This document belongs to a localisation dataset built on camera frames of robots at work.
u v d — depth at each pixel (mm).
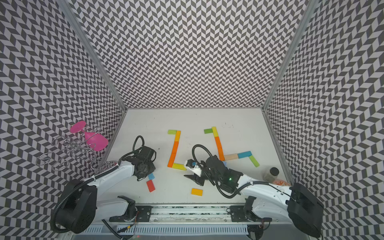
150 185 817
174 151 943
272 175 780
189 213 742
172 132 1023
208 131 1043
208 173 624
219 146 959
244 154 889
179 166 895
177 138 1021
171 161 912
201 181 658
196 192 798
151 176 829
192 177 654
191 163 614
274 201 456
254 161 915
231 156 908
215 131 1050
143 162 740
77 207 405
